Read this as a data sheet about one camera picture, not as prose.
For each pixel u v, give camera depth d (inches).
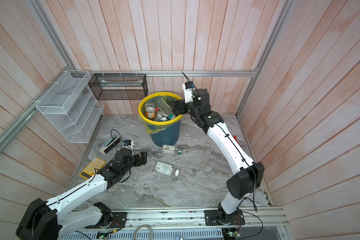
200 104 21.5
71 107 28.9
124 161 24.9
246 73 37.5
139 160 29.7
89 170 35.5
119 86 40.6
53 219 15.7
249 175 16.6
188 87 24.6
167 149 37.2
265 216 30.0
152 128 32.7
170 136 39.9
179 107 25.5
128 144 28.8
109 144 38.7
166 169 34.5
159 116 36.5
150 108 34.7
